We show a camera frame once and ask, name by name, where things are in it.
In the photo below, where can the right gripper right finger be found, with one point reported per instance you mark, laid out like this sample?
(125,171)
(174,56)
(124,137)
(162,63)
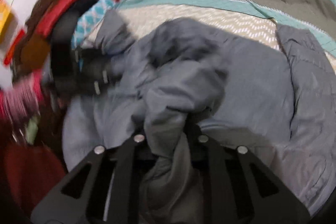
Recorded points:
(238,187)

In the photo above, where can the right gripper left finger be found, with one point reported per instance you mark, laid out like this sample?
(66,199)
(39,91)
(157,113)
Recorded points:
(102,188)

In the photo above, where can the grey puffer jacket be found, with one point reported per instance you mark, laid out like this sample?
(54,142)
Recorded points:
(279,104)

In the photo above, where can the teal wave pattern pillow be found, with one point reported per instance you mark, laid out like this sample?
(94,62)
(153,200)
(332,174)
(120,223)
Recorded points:
(89,20)

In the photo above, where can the red pillow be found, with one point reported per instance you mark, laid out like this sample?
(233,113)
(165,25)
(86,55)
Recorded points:
(30,46)

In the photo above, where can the yellow paper bag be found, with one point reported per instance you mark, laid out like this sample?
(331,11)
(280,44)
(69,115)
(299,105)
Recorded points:
(6,18)

